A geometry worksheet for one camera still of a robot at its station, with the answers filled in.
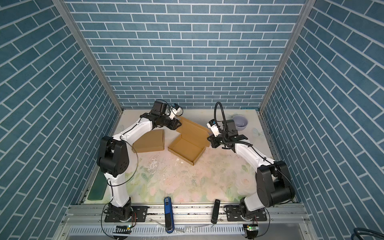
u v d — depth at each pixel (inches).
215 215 30.3
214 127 30.8
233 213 29.0
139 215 29.0
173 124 32.7
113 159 20.1
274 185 17.1
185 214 29.7
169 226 27.7
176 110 33.3
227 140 26.1
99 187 32.4
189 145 39.0
